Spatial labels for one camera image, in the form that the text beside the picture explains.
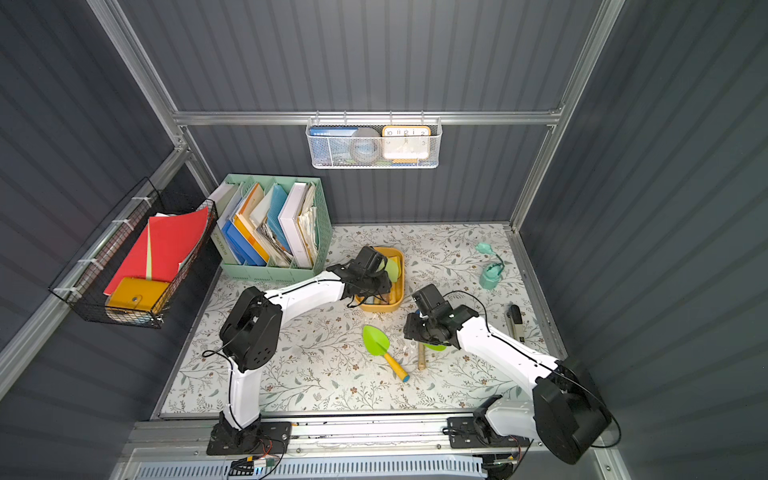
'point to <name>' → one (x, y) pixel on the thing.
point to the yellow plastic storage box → (395, 298)
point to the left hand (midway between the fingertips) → (387, 282)
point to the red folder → (175, 237)
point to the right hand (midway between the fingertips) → (415, 328)
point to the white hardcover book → (288, 219)
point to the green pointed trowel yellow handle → (377, 343)
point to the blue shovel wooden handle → (421, 356)
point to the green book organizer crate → (273, 228)
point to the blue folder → (242, 251)
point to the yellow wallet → (136, 294)
